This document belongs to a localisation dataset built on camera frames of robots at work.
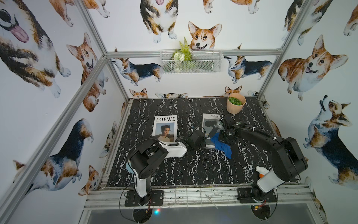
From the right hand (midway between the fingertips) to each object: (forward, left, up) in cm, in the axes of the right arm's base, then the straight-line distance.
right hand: (219, 139), depth 90 cm
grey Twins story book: (+12, +4, -2) cm, 12 cm away
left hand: (+1, +8, -2) cm, 9 cm away
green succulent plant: (+29, -14, +5) cm, 33 cm away
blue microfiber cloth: (-5, 0, +1) cm, 5 cm away
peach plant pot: (+24, -14, +1) cm, 28 cm away
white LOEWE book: (+10, +36, -1) cm, 38 cm away
